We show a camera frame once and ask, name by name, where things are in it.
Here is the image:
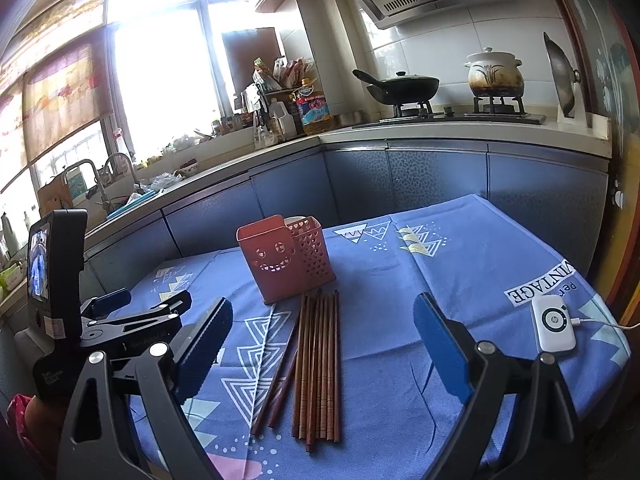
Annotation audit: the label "patterned roller blind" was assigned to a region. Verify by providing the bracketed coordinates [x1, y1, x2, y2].
[1, 26, 113, 186]

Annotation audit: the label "yellow cooking oil bottle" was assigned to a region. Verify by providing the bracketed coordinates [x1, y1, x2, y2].
[294, 78, 332, 136]

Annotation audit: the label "blue plastic basin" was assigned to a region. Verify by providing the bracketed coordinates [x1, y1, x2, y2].
[105, 190, 158, 221]

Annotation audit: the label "blue patterned tablecloth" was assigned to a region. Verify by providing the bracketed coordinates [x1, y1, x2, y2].
[124, 195, 630, 479]

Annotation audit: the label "pink plastic utensil holder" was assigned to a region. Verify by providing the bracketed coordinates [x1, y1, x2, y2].
[236, 214, 335, 304]

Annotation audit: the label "steel kitchen faucet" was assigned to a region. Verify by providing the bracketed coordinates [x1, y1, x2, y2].
[62, 153, 144, 214]

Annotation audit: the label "blue grey kitchen cabinets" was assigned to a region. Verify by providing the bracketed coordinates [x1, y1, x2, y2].
[79, 139, 610, 299]

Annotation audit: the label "white plastic jug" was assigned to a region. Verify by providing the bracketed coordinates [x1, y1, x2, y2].
[269, 98, 297, 141]

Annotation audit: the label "steel wok lid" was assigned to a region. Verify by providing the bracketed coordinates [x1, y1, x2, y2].
[544, 32, 580, 118]

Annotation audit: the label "spice rack with packets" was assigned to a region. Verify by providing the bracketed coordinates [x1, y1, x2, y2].
[245, 56, 317, 136]

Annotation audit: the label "black wok with lid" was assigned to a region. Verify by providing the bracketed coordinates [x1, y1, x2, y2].
[352, 70, 439, 106]

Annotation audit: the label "white ceramic clay pot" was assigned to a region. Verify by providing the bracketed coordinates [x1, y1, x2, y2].
[464, 47, 524, 98]

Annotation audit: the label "pink checkered cloth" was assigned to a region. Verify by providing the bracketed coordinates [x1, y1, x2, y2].
[6, 393, 56, 466]

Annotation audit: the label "wooden cutting board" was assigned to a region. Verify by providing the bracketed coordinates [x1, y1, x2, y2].
[37, 174, 74, 218]

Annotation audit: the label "brown wooden chopstick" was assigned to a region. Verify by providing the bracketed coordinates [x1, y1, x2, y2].
[292, 294, 307, 439]
[250, 327, 297, 436]
[322, 294, 334, 441]
[298, 296, 312, 441]
[332, 290, 342, 443]
[314, 292, 326, 441]
[268, 351, 298, 428]
[305, 290, 322, 453]

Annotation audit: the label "black gas stove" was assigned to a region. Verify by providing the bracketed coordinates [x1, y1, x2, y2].
[356, 96, 547, 128]

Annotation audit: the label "white charging cable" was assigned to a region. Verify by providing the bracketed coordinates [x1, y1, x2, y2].
[569, 316, 640, 332]

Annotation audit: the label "white power bank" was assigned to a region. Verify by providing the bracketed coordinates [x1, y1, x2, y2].
[532, 295, 576, 353]

